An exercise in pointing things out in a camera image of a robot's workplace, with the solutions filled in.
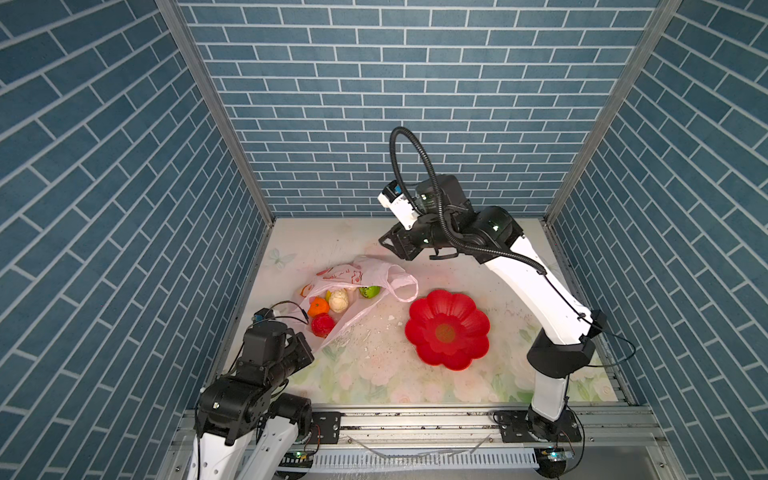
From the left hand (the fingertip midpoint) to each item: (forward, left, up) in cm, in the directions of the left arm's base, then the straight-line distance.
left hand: (312, 340), depth 69 cm
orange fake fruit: (+17, +4, -15) cm, 23 cm away
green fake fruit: (+21, -12, -14) cm, 28 cm away
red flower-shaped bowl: (+11, -36, -18) cm, 42 cm away
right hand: (+16, -16, +20) cm, 30 cm away
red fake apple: (+11, +2, -14) cm, 17 cm away
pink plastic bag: (+23, -5, -16) cm, 28 cm away
